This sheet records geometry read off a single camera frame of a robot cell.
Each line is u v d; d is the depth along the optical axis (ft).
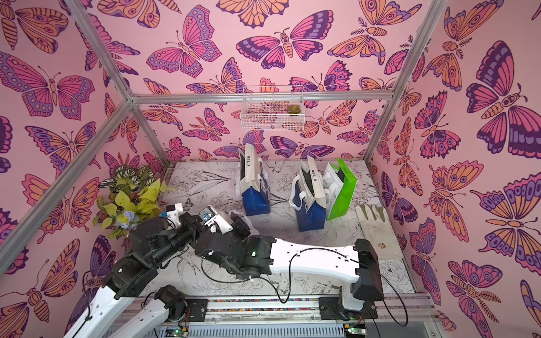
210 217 1.72
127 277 1.51
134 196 2.55
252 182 2.59
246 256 1.47
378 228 3.01
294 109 3.02
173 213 2.03
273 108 3.16
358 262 1.32
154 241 1.57
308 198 2.50
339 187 2.57
